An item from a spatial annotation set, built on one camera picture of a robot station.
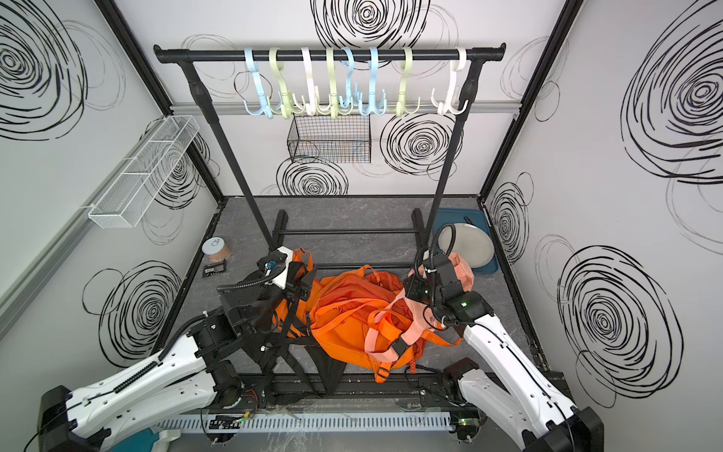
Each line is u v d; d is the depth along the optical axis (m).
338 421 0.77
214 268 0.96
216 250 0.97
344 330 0.81
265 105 0.59
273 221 1.08
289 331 0.82
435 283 0.58
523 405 0.43
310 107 0.59
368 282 0.88
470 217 1.14
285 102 0.58
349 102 0.59
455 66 0.55
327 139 1.24
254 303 0.51
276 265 0.56
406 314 0.81
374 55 0.51
